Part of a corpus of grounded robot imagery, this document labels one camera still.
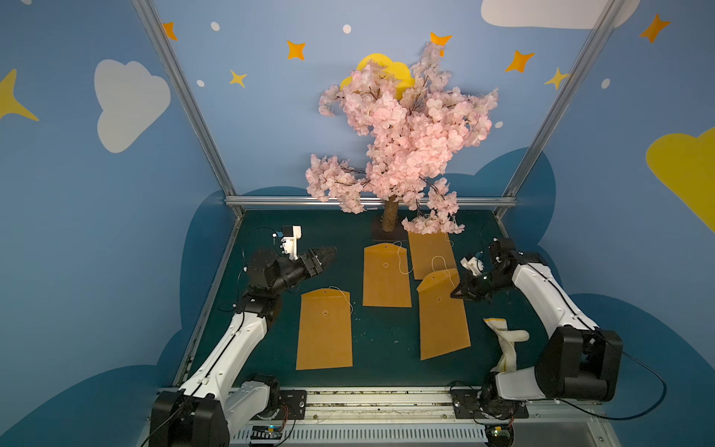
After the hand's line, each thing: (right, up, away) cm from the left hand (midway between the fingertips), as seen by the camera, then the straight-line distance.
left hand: (334, 248), depth 74 cm
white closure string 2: (+2, -17, +18) cm, 24 cm away
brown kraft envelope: (-5, -27, +16) cm, 32 cm away
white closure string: (+39, -7, +30) cm, 50 cm away
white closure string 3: (+22, -5, +30) cm, 37 cm away
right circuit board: (+44, -50, 0) cm, 67 cm away
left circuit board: (-18, -49, -1) cm, 52 cm away
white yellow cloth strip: (+51, -27, +8) cm, 59 cm away
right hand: (+37, -14, +10) cm, 41 cm away
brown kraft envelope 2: (+16, -11, +28) cm, 34 cm away
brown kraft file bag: (+35, -3, +36) cm, 50 cm away
